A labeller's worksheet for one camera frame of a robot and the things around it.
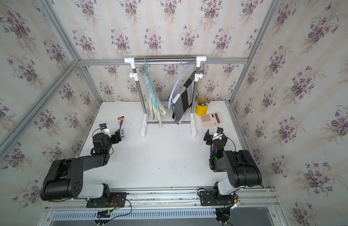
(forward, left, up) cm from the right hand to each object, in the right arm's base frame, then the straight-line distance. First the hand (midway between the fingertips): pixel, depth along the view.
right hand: (217, 131), depth 90 cm
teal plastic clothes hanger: (+30, +48, +25) cm, 62 cm away
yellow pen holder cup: (+21, +8, 0) cm, 23 cm away
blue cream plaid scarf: (+8, +39, +13) cm, 42 cm away
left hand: (-1, +68, 0) cm, 68 cm away
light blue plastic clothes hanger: (+44, +22, +19) cm, 53 cm away
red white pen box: (+9, +69, -8) cm, 70 cm away
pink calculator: (+15, +1, -7) cm, 17 cm away
